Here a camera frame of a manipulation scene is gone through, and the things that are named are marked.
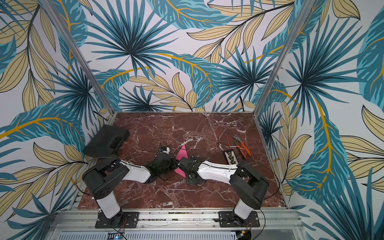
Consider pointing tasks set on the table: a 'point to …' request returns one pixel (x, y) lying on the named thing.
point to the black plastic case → (106, 142)
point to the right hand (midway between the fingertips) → (192, 180)
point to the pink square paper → (182, 154)
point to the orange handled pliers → (241, 146)
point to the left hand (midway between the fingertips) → (179, 162)
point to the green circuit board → (114, 235)
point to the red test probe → (227, 137)
